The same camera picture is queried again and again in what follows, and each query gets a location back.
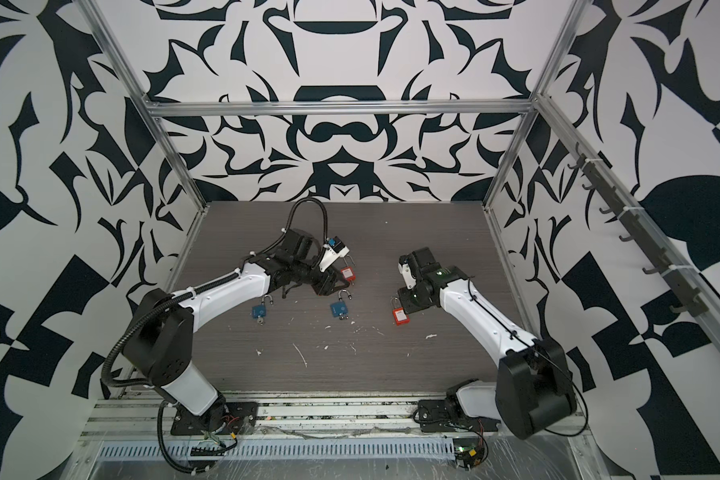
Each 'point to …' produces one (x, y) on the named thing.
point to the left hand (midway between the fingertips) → (346, 272)
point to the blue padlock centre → (340, 308)
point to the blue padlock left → (260, 311)
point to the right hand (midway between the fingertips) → (411, 298)
